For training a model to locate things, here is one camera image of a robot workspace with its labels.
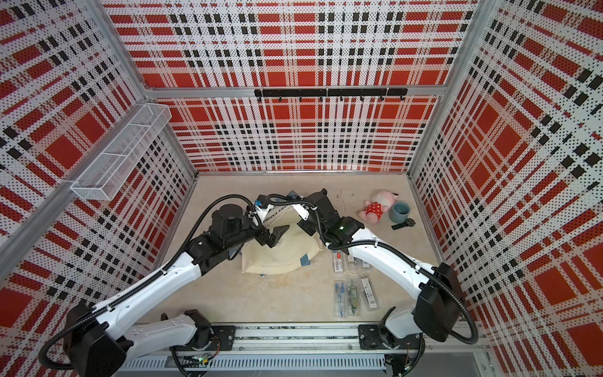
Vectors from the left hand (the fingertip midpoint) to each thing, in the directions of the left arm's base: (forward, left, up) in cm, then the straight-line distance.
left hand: (280, 217), depth 76 cm
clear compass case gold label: (-6, -25, -22) cm, 34 cm away
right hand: (+5, -10, -1) cm, 11 cm away
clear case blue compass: (-19, -20, -24) cm, 36 cm away
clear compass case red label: (-6, -20, -22) cm, 30 cm away
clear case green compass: (-19, -25, -23) cm, 38 cm away
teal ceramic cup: (+15, -47, -19) cm, 53 cm away
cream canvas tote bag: (-4, 0, -19) cm, 19 cm away
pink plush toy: (+18, -38, -18) cm, 46 cm away
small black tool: (+12, -52, -23) cm, 59 cm away
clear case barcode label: (-19, -31, -22) cm, 43 cm away
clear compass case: (-7, -30, -22) cm, 38 cm away
